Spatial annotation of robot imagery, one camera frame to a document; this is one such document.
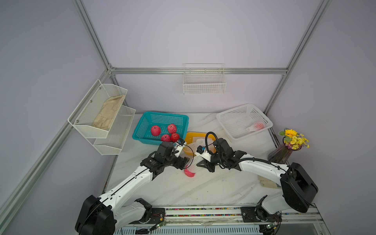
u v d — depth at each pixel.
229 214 0.75
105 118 0.77
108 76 0.90
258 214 0.65
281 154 0.84
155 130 1.02
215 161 0.72
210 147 0.71
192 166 0.80
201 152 0.70
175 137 0.99
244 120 1.15
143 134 1.04
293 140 0.75
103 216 0.38
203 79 0.94
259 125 1.03
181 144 0.70
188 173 0.84
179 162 0.71
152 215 0.73
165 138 0.98
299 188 0.43
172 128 1.04
